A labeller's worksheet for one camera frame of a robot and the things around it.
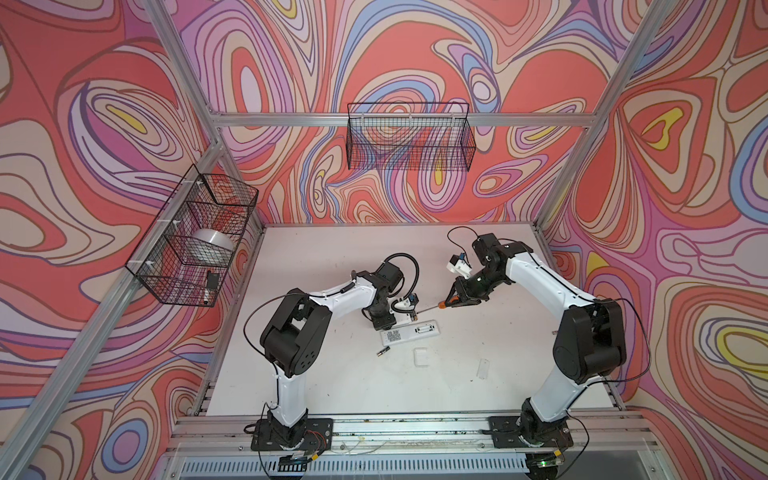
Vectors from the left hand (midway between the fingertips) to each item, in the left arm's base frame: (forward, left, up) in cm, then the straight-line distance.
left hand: (387, 314), depth 94 cm
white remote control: (-6, -9, 0) cm, 11 cm away
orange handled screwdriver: (-3, -15, +11) cm, 19 cm away
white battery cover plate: (-2, -4, +2) cm, 5 cm away
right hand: (-4, -19, +10) cm, 22 cm away
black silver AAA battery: (-12, +1, 0) cm, 12 cm away
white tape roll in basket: (+1, +42, +32) cm, 53 cm away
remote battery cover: (-13, -10, -1) cm, 17 cm away
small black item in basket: (-3, +43, +25) cm, 50 cm away
